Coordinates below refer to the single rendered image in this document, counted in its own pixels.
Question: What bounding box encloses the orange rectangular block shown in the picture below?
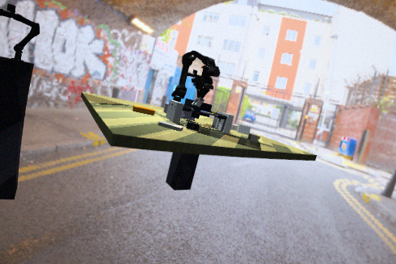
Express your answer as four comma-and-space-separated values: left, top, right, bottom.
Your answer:
133, 105, 155, 115

